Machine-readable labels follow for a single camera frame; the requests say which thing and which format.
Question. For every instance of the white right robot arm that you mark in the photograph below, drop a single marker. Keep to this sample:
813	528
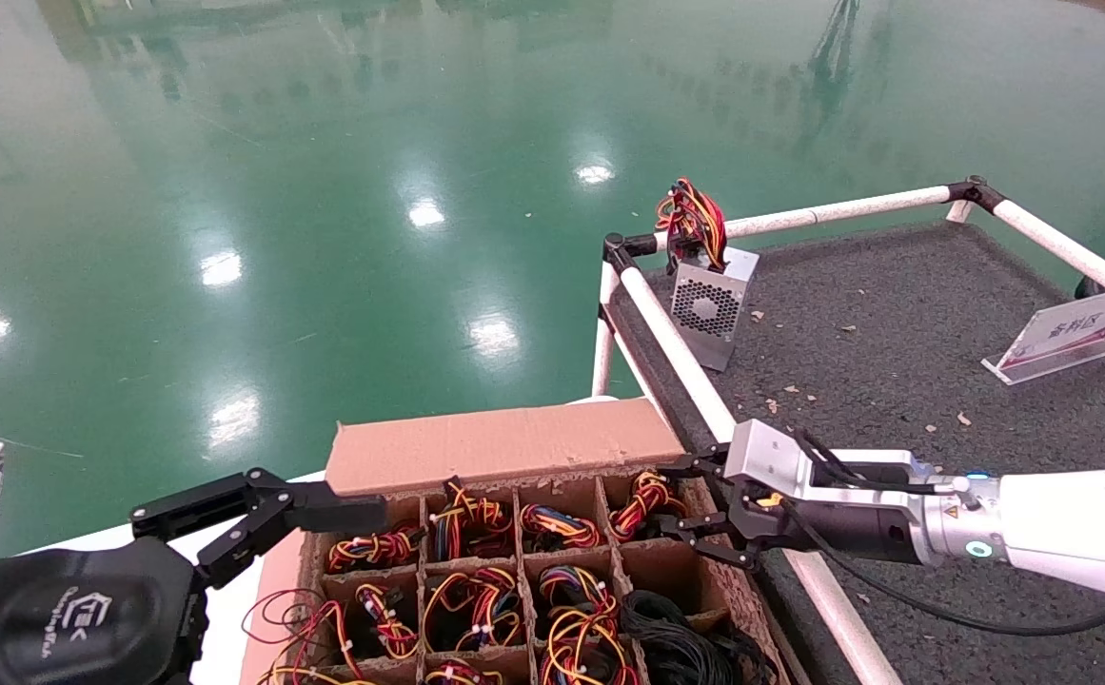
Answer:
1066	528

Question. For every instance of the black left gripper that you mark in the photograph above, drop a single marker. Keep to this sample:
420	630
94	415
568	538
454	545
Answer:
57	618

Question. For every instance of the white pipe rail frame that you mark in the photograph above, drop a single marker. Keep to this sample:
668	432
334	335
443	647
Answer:
680	352

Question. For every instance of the clear acrylic sign holder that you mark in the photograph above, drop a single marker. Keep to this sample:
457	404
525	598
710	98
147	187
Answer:
1066	333

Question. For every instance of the silver power supply on table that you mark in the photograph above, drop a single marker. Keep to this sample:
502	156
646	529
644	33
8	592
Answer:
709	304

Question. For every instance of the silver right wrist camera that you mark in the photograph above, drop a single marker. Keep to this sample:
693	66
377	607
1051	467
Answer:
771	455

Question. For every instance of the cardboard box with dividers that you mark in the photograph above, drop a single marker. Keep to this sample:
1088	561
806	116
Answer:
504	442

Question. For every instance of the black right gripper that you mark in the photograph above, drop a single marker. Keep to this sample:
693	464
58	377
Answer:
847	528

